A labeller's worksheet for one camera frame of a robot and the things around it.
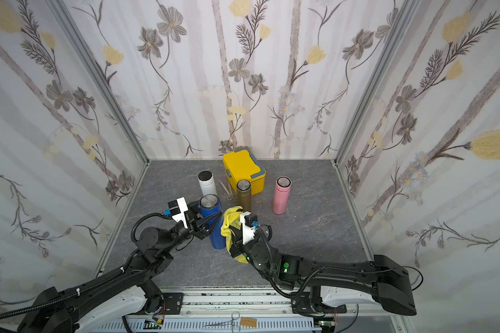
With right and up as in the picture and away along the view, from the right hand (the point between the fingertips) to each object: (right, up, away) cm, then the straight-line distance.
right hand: (230, 229), depth 66 cm
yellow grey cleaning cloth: (+1, +4, -1) cm, 4 cm away
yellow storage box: (+2, +23, +33) cm, 41 cm away
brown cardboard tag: (+6, -33, +4) cm, 34 cm away
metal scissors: (+1, -36, +5) cm, 36 cm away
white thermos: (-12, +16, +18) cm, 27 cm away
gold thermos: (+3, +9, +20) cm, 22 cm away
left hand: (-4, +7, -4) cm, 9 cm away
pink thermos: (+20, +14, +18) cm, 30 cm away
